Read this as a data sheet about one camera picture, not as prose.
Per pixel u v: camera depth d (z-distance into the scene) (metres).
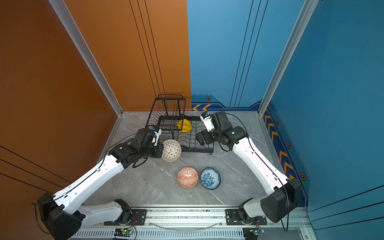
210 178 0.83
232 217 0.72
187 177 0.85
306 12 0.71
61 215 0.37
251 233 0.71
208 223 0.72
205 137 0.67
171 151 0.79
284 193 0.39
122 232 0.71
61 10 0.70
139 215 0.74
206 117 0.66
